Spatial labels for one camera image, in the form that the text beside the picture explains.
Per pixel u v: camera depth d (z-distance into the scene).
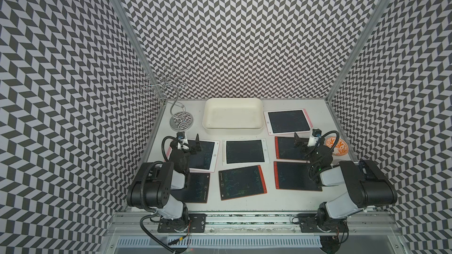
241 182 0.84
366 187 0.45
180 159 0.68
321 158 0.67
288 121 1.07
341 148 0.92
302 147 0.81
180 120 1.05
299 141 0.81
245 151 0.96
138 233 0.67
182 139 0.75
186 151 0.78
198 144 0.83
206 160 0.91
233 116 1.08
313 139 0.77
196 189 0.81
